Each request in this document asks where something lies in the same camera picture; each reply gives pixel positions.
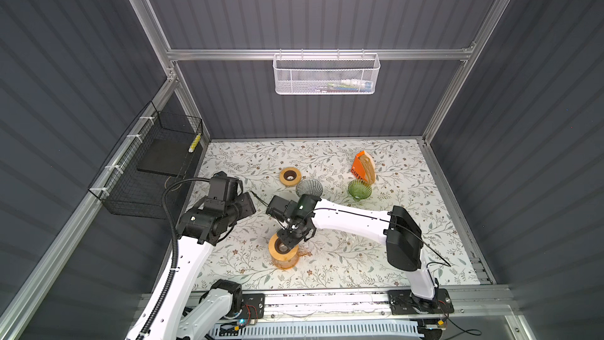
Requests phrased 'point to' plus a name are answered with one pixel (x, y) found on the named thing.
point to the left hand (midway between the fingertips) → (244, 203)
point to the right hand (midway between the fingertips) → (289, 242)
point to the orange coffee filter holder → (363, 167)
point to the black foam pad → (168, 156)
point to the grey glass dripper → (309, 186)
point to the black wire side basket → (145, 174)
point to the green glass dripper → (359, 190)
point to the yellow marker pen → (195, 142)
